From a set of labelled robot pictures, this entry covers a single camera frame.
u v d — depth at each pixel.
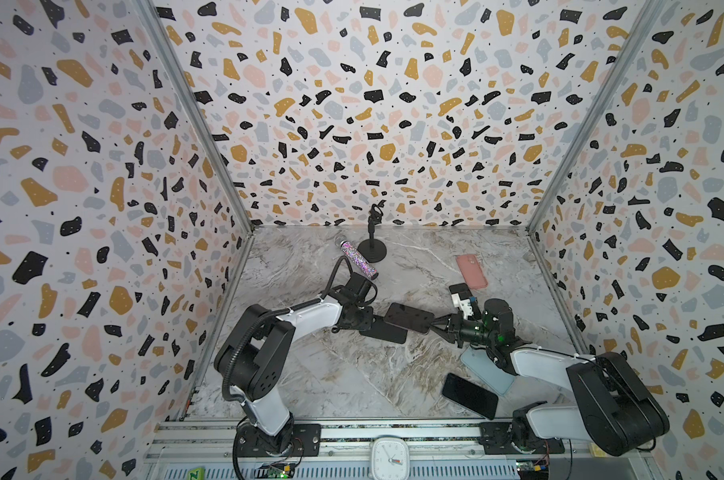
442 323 0.80
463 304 0.82
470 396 0.81
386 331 0.85
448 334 0.76
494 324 0.69
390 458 0.69
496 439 0.73
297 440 0.73
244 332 0.50
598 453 0.72
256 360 0.46
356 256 1.10
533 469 0.72
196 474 0.68
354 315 0.73
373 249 1.13
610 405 0.44
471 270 1.10
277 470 0.70
